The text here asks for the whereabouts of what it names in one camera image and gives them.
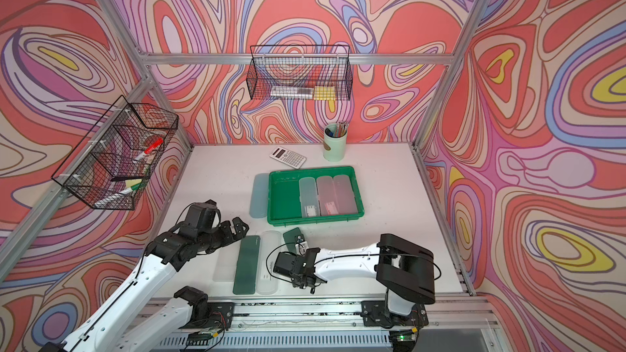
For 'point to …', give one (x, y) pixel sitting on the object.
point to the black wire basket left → (111, 165)
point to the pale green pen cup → (334, 142)
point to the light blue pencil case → (258, 205)
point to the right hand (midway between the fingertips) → (309, 277)
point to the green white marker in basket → (117, 195)
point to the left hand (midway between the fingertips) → (241, 232)
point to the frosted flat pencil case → (227, 262)
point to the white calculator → (288, 157)
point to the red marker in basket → (154, 145)
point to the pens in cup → (340, 130)
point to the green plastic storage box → (283, 195)
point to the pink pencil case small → (344, 195)
